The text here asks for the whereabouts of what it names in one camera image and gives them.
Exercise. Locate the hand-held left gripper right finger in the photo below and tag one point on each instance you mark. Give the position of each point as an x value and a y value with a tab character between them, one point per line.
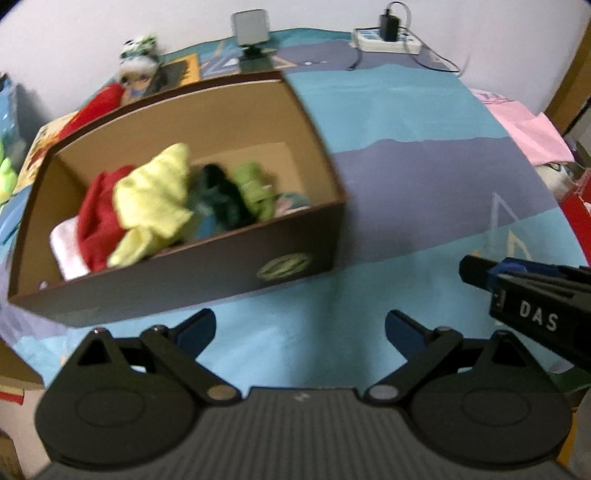
400	332

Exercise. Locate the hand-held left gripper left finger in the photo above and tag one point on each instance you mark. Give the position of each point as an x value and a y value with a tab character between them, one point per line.
199	330

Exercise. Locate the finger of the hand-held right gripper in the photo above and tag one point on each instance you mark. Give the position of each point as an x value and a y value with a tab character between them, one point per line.
508	268

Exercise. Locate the brown cardboard box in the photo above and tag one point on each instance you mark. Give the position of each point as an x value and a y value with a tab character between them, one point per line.
184	281

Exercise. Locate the dark green cloth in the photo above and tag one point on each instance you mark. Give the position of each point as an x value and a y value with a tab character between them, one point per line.
221	198

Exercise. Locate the yellow cloth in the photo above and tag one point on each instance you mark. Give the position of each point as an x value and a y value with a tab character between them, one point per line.
152	194

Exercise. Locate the red plush hat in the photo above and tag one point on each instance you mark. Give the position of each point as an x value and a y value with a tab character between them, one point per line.
99	217

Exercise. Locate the green plush toy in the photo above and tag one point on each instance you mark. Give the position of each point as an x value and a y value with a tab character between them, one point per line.
251	180

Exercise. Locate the red box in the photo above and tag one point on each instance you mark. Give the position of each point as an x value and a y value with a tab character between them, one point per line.
579	207

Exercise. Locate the white plush toy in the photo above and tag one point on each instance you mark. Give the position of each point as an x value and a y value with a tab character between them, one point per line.
554	177

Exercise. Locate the pink cloth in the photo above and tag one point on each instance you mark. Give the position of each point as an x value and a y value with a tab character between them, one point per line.
531	129

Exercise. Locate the cardboard carton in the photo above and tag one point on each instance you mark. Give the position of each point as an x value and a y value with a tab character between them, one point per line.
14	369

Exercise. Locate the illustrated picture book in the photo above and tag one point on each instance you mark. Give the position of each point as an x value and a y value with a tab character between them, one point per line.
39	152

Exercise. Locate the red plush toy behind box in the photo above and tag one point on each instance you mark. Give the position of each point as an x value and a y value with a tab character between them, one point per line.
101	104

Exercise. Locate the green frog plush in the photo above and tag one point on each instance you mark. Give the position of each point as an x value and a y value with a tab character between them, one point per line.
5	177

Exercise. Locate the yellow book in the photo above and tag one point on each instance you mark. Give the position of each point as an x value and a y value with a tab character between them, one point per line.
190	69

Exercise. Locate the black charger adapter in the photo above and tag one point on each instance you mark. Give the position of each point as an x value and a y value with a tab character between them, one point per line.
389	27

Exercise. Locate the white power strip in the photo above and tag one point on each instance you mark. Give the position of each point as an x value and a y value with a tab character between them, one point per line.
364	39

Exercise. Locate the panda plush toy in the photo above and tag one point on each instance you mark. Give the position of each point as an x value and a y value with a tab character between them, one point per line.
138	50

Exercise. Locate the blue packaged toy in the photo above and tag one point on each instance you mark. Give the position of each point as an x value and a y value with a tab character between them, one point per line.
9	110

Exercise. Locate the small white device on stand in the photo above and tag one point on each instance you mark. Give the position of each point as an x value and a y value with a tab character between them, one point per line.
249	25

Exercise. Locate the wooden frame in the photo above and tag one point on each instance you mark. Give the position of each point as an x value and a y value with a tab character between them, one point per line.
568	97

